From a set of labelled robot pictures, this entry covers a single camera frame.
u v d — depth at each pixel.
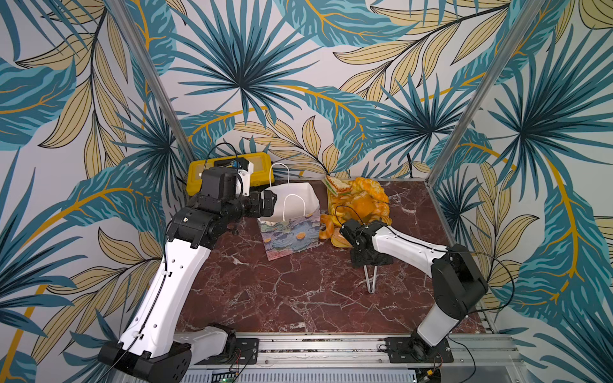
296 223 0.79
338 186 1.09
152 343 0.36
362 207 0.98
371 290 0.85
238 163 0.56
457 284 0.46
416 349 0.66
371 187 1.09
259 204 0.57
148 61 0.78
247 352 0.73
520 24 0.71
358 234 0.64
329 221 0.95
